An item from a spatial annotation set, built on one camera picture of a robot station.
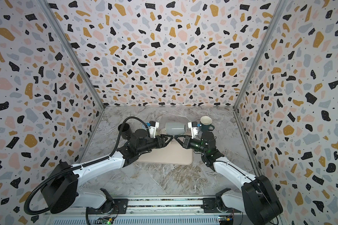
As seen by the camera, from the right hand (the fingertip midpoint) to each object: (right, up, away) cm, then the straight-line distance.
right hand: (176, 138), depth 75 cm
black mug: (-34, +1, +19) cm, 39 cm away
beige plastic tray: (-2, -11, +13) cm, 17 cm away
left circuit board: (-35, -40, -5) cm, 54 cm away
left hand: (-2, 0, +1) cm, 2 cm away
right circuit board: (+26, -41, -4) cm, 49 cm away
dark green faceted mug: (+22, +8, +27) cm, 36 cm away
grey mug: (0, +6, -2) cm, 6 cm away
